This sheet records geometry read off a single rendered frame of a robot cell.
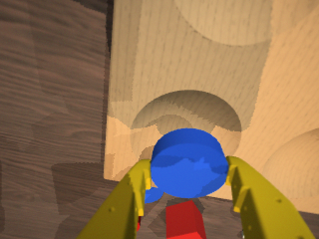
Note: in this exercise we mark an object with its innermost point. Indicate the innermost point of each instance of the red cube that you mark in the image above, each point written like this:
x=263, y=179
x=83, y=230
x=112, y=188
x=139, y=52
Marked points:
x=184, y=221

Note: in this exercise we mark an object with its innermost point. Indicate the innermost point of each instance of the tan wooden tray with round pockets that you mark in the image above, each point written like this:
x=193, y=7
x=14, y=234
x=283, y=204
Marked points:
x=245, y=71

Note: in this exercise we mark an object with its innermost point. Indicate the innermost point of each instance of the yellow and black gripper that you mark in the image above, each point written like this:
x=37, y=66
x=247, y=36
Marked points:
x=264, y=211

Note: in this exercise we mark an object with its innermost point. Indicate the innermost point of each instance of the blue disc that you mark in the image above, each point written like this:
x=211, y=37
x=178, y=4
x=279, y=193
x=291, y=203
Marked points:
x=188, y=163
x=153, y=194

